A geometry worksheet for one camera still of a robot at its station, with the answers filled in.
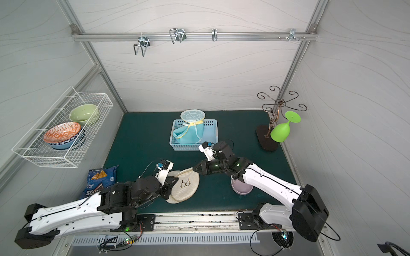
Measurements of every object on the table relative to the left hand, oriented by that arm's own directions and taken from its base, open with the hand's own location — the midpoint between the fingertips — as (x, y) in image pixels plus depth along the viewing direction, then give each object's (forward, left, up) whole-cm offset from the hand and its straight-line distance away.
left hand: (177, 180), depth 68 cm
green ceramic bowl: (+25, +46, +15) cm, 54 cm away
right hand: (+7, -7, -2) cm, 10 cm away
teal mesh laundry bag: (+36, -2, -13) cm, 39 cm away
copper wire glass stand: (+38, -48, -12) cm, 63 cm away
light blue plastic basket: (+39, -14, -18) cm, 45 cm away
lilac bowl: (+3, -30, -16) cm, 34 cm away
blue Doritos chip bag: (+5, +45, -13) cm, 47 cm away
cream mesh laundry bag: (0, -3, -7) cm, 7 cm away
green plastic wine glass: (+25, -50, +4) cm, 56 cm away
